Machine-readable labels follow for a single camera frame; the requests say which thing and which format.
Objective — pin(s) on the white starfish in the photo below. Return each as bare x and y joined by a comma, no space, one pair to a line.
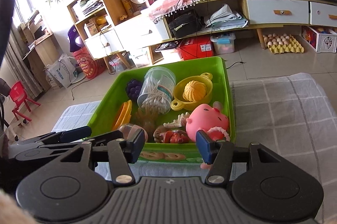
179,122

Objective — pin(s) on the red printed bag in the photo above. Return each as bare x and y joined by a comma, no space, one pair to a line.
90,67

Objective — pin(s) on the yellow toy corn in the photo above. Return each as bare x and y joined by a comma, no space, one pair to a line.
194,91

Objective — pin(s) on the yellow toy pot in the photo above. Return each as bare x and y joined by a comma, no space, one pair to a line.
179,103

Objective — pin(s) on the grey checked tablecloth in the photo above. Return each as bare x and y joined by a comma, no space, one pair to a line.
292,116

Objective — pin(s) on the wooden bookshelf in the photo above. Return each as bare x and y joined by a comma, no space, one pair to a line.
106,29

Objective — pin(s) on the yellow egg tray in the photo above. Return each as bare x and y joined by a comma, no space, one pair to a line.
282,44

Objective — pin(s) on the wooden tv cabinet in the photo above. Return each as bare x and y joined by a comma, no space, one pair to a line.
225,16

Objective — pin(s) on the pink pig toy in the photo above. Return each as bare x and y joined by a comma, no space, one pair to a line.
210,120

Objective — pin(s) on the black bag on shelf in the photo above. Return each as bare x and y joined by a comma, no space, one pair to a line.
184,25

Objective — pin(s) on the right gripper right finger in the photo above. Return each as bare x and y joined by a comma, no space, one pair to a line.
260,182

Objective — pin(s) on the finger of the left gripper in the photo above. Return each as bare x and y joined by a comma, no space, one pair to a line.
35,155
60,137

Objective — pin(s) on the clear plastic storage box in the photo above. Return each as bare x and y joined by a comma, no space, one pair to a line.
223,43

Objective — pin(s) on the red plastic child chair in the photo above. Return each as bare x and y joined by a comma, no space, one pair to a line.
19,96

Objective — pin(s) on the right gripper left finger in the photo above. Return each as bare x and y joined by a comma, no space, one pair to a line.
70,180

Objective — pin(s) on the purple toy grapes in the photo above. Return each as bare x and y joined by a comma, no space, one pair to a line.
133,89

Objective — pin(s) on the white paper bag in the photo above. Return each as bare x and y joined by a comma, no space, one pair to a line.
63,71

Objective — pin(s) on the clear cotton swab jar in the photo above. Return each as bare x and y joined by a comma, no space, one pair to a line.
156,94

